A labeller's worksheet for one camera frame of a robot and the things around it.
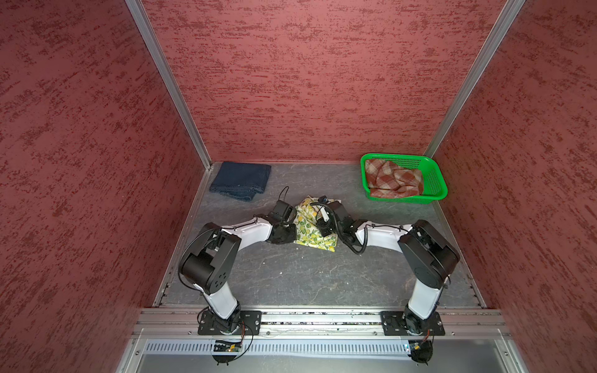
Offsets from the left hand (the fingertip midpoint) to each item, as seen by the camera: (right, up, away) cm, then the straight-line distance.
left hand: (293, 241), depth 93 cm
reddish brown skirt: (+44, +26, +15) cm, 53 cm away
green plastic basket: (+66, +23, +14) cm, 71 cm away
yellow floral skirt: (+6, +12, +4) cm, 14 cm away
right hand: (+11, +7, +2) cm, 13 cm away
